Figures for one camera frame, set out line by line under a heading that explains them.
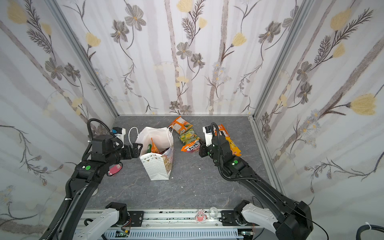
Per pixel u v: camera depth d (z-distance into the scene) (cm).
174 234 70
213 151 59
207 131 63
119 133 63
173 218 76
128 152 63
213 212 77
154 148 82
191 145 76
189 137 104
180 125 111
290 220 39
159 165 77
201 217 72
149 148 86
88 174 46
